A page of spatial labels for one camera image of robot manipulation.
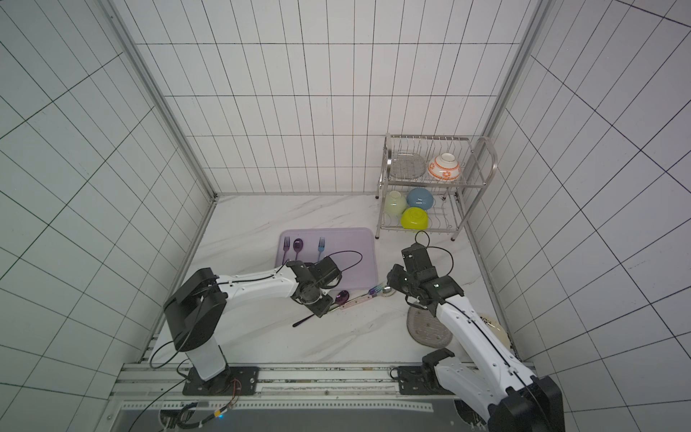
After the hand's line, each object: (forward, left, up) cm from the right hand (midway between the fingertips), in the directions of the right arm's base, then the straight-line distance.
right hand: (382, 275), depth 81 cm
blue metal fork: (+16, +22, -10) cm, 29 cm away
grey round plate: (+35, -8, +15) cm, 39 cm away
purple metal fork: (+17, +36, -12) cm, 42 cm away
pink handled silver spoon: (-1, -2, -10) cm, 10 cm away
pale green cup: (+32, -6, -2) cm, 33 cm away
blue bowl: (+38, -17, -4) cm, 42 cm away
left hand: (-8, +21, -10) cm, 25 cm away
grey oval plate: (-11, -14, -13) cm, 23 cm away
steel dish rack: (+26, -14, +15) cm, 33 cm away
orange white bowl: (+30, -19, +19) cm, 41 cm away
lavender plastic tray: (+2, +9, +12) cm, 15 cm away
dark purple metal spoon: (+16, +31, -10) cm, 36 cm away
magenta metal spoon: (-4, +13, -10) cm, 17 cm away
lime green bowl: (+26, -13, -4) cm, 30 cm away
